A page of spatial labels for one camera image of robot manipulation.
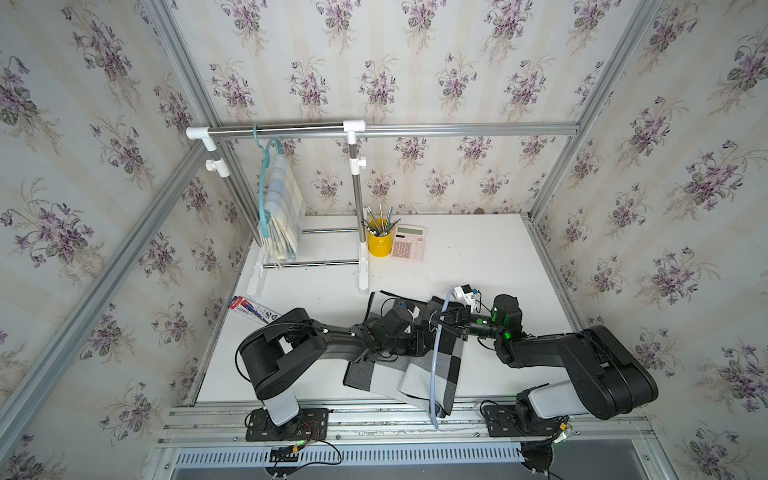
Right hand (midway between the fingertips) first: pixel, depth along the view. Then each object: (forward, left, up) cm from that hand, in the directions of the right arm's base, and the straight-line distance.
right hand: (437, 323), depth 79 cm
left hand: (-5, 0, -9) cm, 11 cm away
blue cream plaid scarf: (+25, +43, +17) cm, 53 cm away
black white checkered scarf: (-12, +7, -7) cm, 16 cm away
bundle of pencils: (+37, +17, -2) cm, 41 cm away
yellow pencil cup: (+31, +17, -6) cm, 36 cm away
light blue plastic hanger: (-13, +1, -10) cm, 17 cm away
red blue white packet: (+8, +56, -9) cm, 57 cm away
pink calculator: (+36, +7, -9) cm, 38 cm away
